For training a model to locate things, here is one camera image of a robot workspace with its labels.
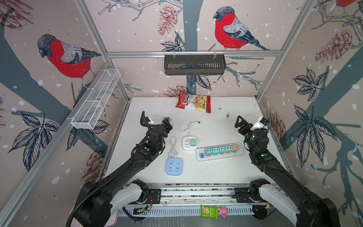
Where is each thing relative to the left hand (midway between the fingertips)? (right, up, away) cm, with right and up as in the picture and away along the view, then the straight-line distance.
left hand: (162, 122), depth 79 cm
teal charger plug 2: (+27, -19, +4) cm, 33 cm away
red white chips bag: (+22, +13, +34) cm, 42 cm away
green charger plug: (+40, -17, +4) cm, 43 cm away
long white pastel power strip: (+23, -22, +6) cm, 32 cm away
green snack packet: (+25, -43, -11) cm, 51 cm away
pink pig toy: (+31, -42, -12) cm, 54 cm away
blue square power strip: (+6, -27, +2) cm, 28 cm away
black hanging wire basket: (+20, +41, +24) cm, 52 cm away
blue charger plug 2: (0, 0, +28) cm, 28 cm away
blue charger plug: (+32, -18, +4) cm, 37 cm away
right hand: (+46, +1, 0) cm, 46 cm away
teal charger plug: (+36, -17, +4) cm, 40 cm away
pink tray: (-21, -45, -14) cm, 52 cm away
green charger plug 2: (+18, -14, +8) cm, 24 cm away
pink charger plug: (+44, -16, +4) cm, 47 cm away
